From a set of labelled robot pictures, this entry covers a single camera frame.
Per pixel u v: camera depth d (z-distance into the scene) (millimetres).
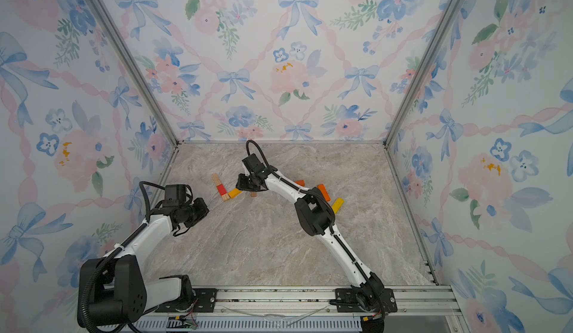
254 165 841
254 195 990
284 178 733
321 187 1029
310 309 735
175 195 689
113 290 409
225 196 977
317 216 663
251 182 885
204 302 729
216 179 1046
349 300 732
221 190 1014
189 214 738
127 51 854
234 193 1008
